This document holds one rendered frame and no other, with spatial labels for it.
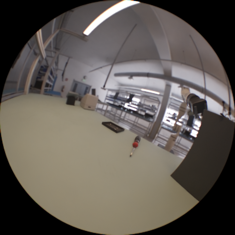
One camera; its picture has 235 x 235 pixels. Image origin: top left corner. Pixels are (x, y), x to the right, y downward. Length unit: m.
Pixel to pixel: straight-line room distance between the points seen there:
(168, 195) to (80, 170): 0.20
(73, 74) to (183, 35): 6.79
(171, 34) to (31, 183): 3.06
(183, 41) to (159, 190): 3.09
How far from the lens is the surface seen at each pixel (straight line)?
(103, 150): 0.21
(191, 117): 3.84
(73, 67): 6.63
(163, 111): 4.25
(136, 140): 0.30
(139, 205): 0.16
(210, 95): 4.31
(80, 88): 6.66
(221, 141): 0.24
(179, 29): 2.85
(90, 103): 0.68
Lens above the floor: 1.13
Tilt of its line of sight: 10 degrees down
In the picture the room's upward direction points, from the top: 19 degrees clockwise
